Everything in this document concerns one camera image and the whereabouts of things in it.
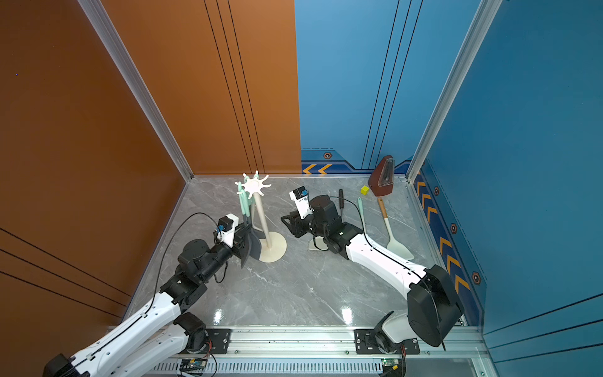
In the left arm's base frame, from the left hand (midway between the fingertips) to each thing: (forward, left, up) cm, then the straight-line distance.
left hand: (248, 221), depth 74 cm
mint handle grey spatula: (-5, -1, -8) cm, 10 cm away
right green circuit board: (-35, -45, -26) cm, 63 cm away
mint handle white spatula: (+25, -42, -24) cm, 55 cm away
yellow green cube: (+34, -45, -22) cm, 61 cm away
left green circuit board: (-35, +16, -27) cm, 47 cm away
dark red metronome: (+35, -52, -17) cm, 65 cm away
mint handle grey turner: (-6, 0, -4) cm, 7 cm away
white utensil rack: (+4, -6, -23) cm, 24 cm away
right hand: (+4, -12, -2) cm, 13 cm away
